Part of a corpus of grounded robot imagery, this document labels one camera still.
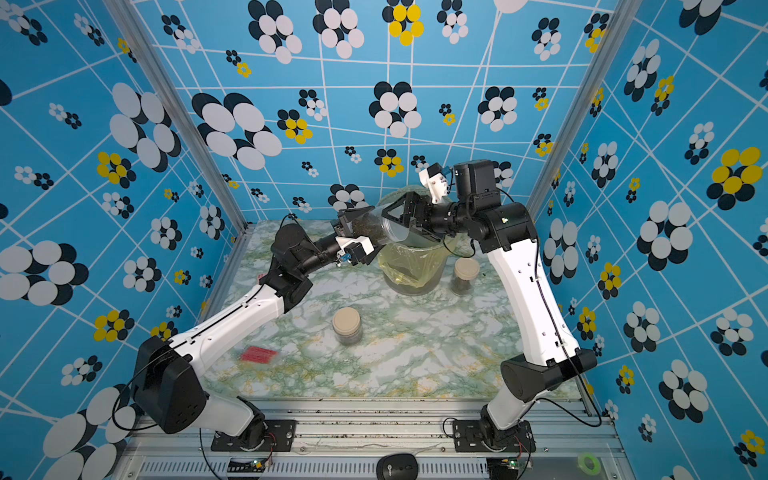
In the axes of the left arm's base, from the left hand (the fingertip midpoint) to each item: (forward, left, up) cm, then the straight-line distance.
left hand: (379, 215), depth 66 cm
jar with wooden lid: (-12, +10, -31) cm, 34 cm away
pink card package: (+13, +44, -41) cm, 61 cm away
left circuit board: (-42, +33, -44) cm, 69 cm away
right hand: (-2, -5, +1) cm, 5 cm away
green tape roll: (-42, -48, -41) cm, 76 cm away
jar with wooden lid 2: (+6, -26, -28) cm, 39 cm away
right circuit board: (-42, -29, -41) cm, 66 cm away
